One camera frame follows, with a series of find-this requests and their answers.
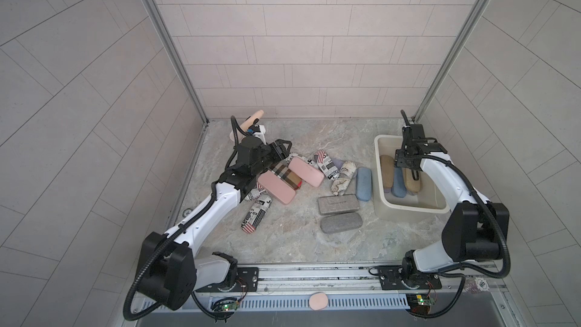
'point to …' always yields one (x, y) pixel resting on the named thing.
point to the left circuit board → (225, 304)
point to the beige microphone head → (246, 124)
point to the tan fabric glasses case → (387, 172)
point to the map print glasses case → (346, 172)
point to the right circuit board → (420, 303)
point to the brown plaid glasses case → (283, 171)
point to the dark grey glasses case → (340, 222)
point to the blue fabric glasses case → (399, 188)
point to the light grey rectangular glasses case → (337, 203)
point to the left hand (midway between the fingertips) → (290, 143)
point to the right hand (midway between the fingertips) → (408, 158)
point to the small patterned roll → (476, 284)
